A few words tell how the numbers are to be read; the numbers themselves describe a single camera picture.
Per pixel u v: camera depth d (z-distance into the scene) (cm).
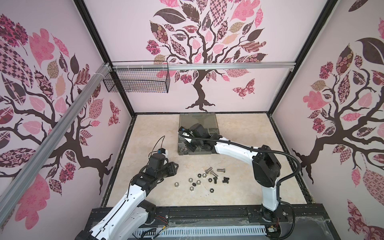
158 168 61
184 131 75
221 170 90
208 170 89
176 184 84
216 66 93
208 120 130
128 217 56
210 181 85
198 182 85
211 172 88
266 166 49
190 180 85
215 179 85
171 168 70
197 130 66
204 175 87
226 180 85
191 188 83
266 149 52
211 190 81
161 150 72
